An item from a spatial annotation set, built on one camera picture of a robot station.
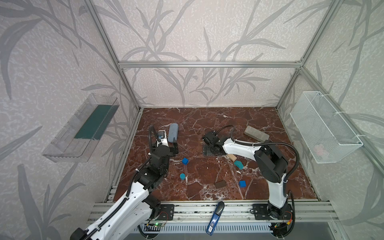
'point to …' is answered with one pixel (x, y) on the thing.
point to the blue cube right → (242, 184)
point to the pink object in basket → (319, 149)
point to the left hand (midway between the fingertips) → (169, 135)
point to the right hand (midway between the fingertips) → (210, 146)
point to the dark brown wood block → (221, 184)
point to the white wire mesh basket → (328, 138)
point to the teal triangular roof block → (239, 164)
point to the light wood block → (232, 156)
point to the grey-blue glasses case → (173, 132)
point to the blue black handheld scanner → (214, 219)
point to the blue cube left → (185, 161)
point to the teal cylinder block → (182, 176)
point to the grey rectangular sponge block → (256, 133)
